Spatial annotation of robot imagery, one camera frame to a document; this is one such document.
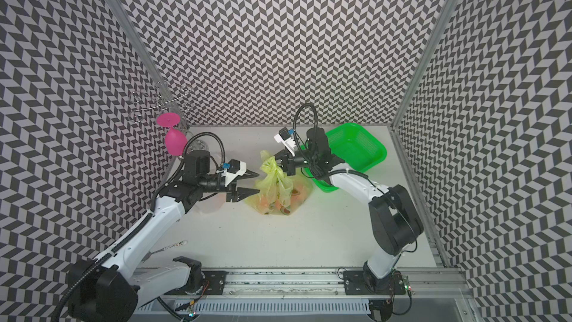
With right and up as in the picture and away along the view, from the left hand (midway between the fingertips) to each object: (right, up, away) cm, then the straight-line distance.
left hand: (256, 183), depth 72 cm
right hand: (+3, +5, +1) cm, 6 cm away
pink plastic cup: (-33, +14, +12) cm, 38 cm away
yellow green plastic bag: (+6, -4, +4) cm, 8 cm away
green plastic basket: (+43, +12, +37) cm, 58 cm away
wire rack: (-52, +29, +22) cm, 64 cm away
